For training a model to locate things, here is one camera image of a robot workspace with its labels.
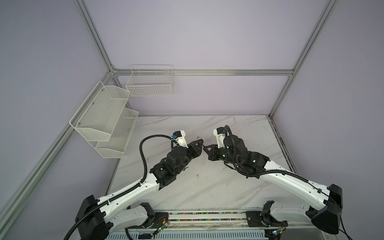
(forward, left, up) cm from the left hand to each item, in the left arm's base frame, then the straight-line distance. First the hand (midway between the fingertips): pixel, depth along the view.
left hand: (203, 142), depth 71 cm
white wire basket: (+45, +35, +5) cm, 57 cm away
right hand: (-2, 0, -1) cm, 3 cm away
